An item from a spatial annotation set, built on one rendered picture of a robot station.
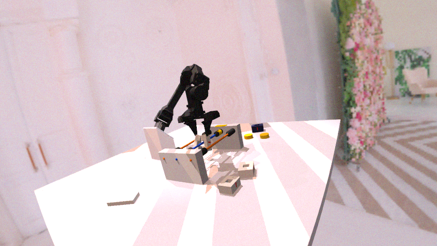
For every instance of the tan square block with hole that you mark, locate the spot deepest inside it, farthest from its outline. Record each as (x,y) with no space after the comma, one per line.
(229,185)

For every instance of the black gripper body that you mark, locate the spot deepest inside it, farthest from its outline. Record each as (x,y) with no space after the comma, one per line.
(206,116)

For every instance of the yellow flat cylinder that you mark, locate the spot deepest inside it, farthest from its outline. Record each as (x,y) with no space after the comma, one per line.
(264,135)
(248,136)

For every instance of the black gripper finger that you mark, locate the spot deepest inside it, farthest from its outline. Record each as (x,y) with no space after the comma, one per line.
(207,125)
(192,126)

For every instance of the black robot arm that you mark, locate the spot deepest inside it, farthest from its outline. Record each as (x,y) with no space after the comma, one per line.
(190,75)

